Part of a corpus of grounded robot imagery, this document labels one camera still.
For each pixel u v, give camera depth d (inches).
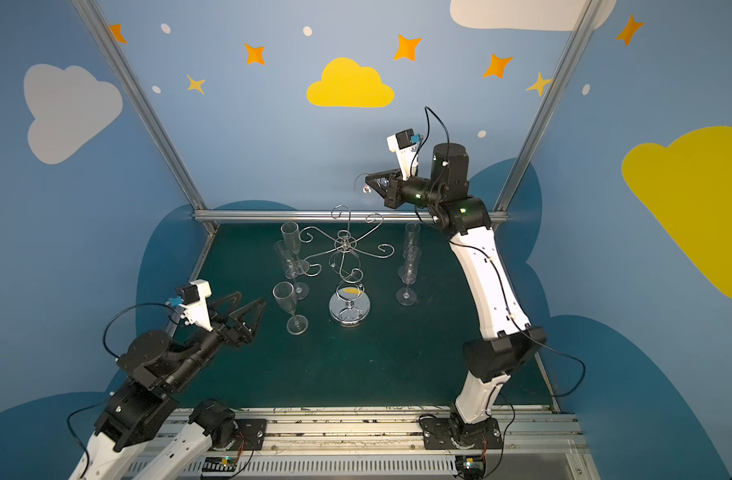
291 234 37.2
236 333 21.3
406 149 22.2
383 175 24.4
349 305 38.3
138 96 32.4
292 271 36.7
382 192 25.0
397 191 22.7
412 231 35.7
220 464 28.8
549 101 33.2
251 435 29.9
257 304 22.9
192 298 20.2
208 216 46.8
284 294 32.2
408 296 39.8
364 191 26.6
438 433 29.4
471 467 28.9
